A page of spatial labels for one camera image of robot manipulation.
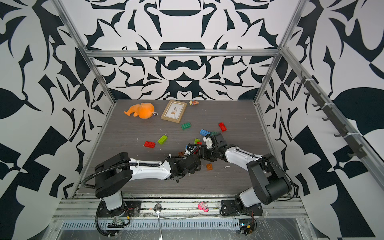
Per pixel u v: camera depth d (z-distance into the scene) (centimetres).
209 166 86
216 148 72
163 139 96
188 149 76
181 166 65
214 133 102
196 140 96
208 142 85
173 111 112
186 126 105
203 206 75
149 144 96
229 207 74
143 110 105
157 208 75
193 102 118
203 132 101
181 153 91
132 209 73
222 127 103
